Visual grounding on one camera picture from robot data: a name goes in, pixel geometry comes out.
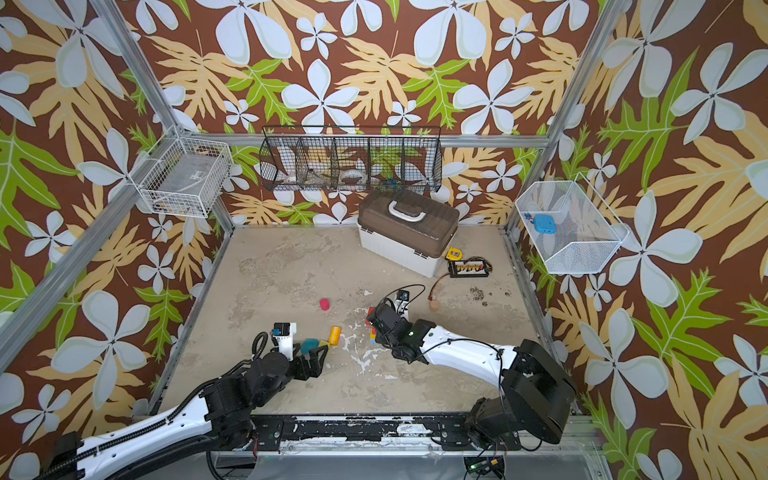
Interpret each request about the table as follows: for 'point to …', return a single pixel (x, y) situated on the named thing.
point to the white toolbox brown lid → (407, 229)
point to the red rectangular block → (369, 312)
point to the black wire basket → (390, 159)
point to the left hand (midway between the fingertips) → (315, 345)
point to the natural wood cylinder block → (434, 306)
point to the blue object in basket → (544, 223)
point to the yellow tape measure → (454, 254)
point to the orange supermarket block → (335, 335)
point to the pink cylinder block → (324, 304)
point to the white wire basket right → (574, 230)
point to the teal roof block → (309, 343)
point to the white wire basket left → (189, 177)
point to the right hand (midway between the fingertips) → (381, 328)
